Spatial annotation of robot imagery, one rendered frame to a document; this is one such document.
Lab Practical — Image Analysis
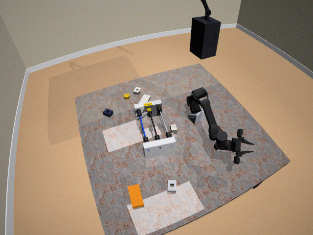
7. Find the orange rectangular block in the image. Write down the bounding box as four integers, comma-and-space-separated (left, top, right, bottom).
128, 184, 144, 208

